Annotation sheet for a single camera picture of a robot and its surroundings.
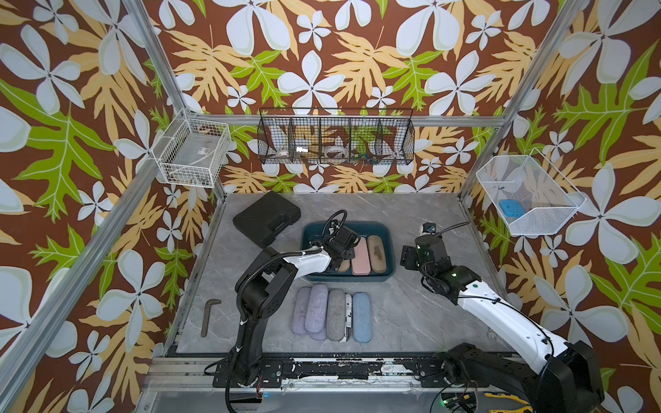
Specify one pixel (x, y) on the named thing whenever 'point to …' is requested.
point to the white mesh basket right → (531, 196)
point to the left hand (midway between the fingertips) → (347, 243)
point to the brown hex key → (206, 315)
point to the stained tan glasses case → (377, 252)
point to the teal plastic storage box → (334, 276)
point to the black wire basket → (336, 136)
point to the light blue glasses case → (361, 317)
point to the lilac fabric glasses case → (317, 309)
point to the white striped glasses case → (348, 317)
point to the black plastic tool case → (266, 217)
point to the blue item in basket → (512, 208)
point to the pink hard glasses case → (361, 265)
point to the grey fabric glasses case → (336, 317)
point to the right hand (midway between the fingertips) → (410, 249)
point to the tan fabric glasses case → (344, 266)
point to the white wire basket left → (194, 156)
